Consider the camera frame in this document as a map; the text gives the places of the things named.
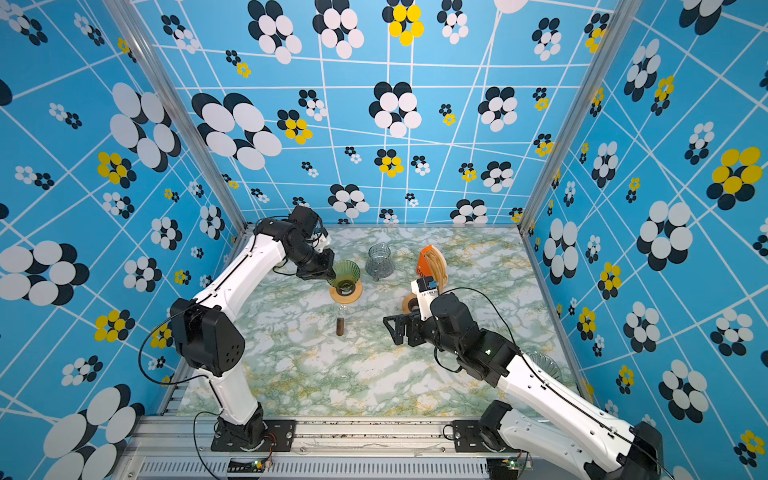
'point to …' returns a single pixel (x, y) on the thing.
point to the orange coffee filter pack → (432, 263)
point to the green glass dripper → (347, 274)
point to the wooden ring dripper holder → (345, 300)
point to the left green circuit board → (245, 465)
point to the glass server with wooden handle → (341, 320)
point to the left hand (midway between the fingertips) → (338, 273)
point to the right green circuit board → (507, 468)
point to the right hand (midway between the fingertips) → (400, 317)
